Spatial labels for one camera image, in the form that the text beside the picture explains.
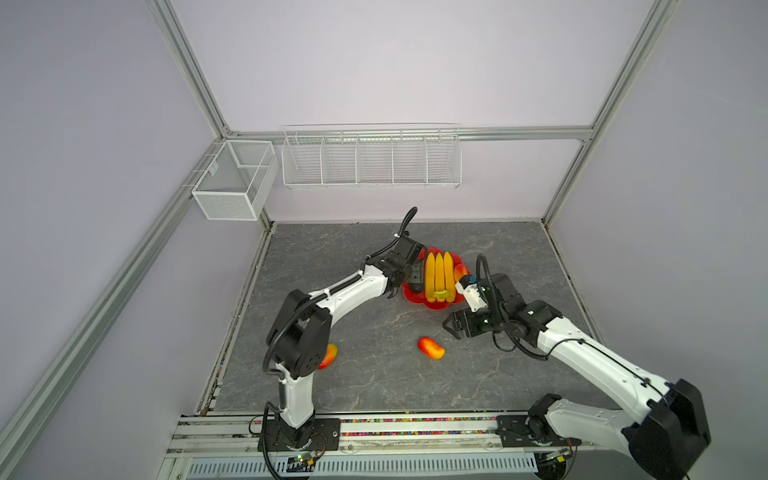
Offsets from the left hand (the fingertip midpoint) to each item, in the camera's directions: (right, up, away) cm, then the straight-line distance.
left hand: (414, 271), depth 91 cm
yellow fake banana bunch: (+9, -3, +9) cm, 13 cm away
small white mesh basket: (-60, +31, +12) cm, 69 cm away
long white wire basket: (-13, +38, +8) cm, 41 cm away
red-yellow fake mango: (+16, -1, +8) cm, 18 cm away
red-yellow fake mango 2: (+4, -22, -6) cm, 23 cm away
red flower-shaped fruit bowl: (+2, -9, +6) cm, 11 cm away
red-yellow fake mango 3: (-24, -24, -7) cm, 35 cm away
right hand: (+11, -13, -11) cm, 20 cm away
